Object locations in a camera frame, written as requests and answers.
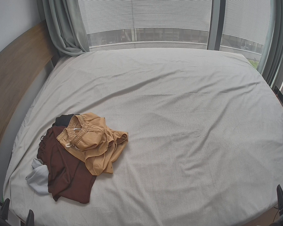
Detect tan shorts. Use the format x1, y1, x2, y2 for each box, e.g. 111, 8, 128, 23
56, 111, 131, 177

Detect bed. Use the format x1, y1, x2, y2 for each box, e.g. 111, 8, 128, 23
0, 9, 283, 226

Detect white garment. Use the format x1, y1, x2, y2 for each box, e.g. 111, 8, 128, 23
24, 157, 51, 195

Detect brown garment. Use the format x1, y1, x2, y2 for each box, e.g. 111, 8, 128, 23
36, 125, 98, 206

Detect black garment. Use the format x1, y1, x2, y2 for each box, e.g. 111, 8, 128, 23
51, 114, 75, 128

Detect grey-green curtain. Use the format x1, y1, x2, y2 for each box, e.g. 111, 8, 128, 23
253, 0, 283, 90
42, 0, 91, 58

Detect window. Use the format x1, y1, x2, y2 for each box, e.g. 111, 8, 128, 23
77, 0, 278, 66

